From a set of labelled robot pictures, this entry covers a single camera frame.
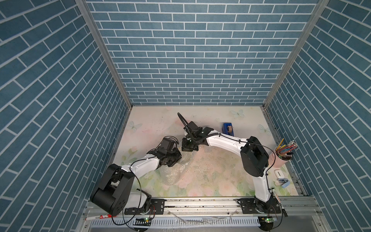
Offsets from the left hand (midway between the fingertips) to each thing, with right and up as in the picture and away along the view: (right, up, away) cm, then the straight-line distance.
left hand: (186, 157), depth 88 cm
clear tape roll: (+29, +17, +10) cm, 35 cm away
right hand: (-3, +5, -1) cm, 6 cm away
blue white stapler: (+56, -12, -6) cm, 58 cm away
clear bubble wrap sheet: (-9, -10, -3) cm, 14 cm away
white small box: (+55, -9, -3) cm, 56 cm away
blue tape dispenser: (+27, +15, +14) cm, 34 cm away
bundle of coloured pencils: (+56, +6, -5) cm, 57 cm away
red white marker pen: (-41, -24, -18) cm, 51 cm away
